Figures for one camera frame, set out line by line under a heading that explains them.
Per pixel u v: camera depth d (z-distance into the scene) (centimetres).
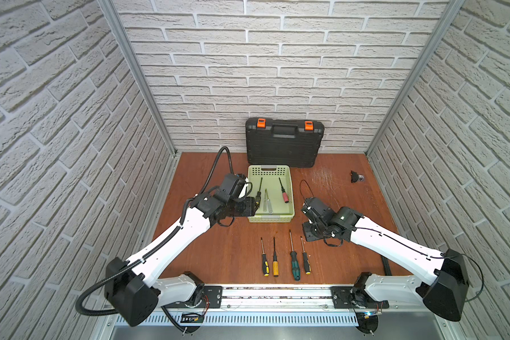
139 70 86
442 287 39
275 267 79
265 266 79
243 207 67
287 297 76
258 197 99
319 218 59
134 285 37
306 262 81
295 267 79
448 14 70
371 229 50
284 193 101
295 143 99
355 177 109
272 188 104
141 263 40
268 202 98
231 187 57
